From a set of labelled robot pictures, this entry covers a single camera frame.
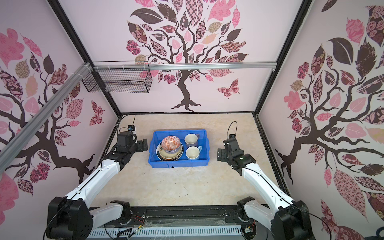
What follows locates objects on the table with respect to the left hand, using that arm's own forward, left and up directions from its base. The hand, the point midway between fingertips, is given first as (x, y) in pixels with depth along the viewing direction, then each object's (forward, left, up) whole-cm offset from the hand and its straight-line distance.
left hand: (138, 142), depth 85 cm
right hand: (-5, -53, -2) cm, 53 cm away
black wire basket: (+38, +17, +19) cm, 46 cm away
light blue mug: (-2, -32, -9) cm, 33 cm away
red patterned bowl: (+4, -17, -8) cm, 20 cm away
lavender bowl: (-3, -19, -6) cm, 21 cm away
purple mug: (+8, -31, -9) cm, 33 cm away
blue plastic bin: (-7, -8, -12) cm, 16 cm away
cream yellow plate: (-3, -13, -11) cm, 17 cm away
